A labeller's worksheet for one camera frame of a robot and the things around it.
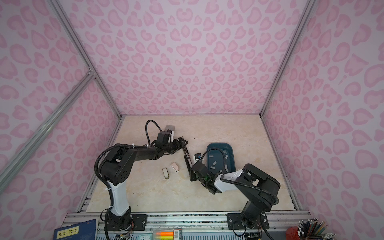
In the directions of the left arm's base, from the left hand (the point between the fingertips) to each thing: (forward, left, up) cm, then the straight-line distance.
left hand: (186, 142), depth 97 cm
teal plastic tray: (-9, -22, -5) cm, 24 cm away
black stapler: (-12, -1, -4) cm, 12 cm away
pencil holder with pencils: (-49, -54, +6) cm, 73 cm away
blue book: (-46, +46, -4) cm, 66 cm away
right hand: (-17, -3, -3) cm, 18 cm away
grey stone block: (+15, +11, -3) cm, 19 cm away
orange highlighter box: (-49, +4, -3) cm, 49 cm away
